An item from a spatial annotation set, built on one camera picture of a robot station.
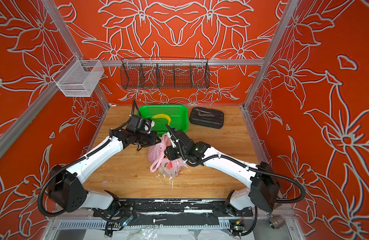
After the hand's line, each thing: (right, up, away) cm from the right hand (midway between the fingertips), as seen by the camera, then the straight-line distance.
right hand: (164, 151), depth 75 cm
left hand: (-2, +6, +4) cm, 7 cm away
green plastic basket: (+4, +19, +38) cm, 43 cm away
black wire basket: (-4, +49, +25) cm, 55 cm away
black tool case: (+26, +18, +29) cm, 43 cm away
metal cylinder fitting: (+53, -30, -9) cm, 61 cm away
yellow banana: (-6, +20, +35) cm, 40 cm away
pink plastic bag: (-2, -5, 0) cm, 6 cm away
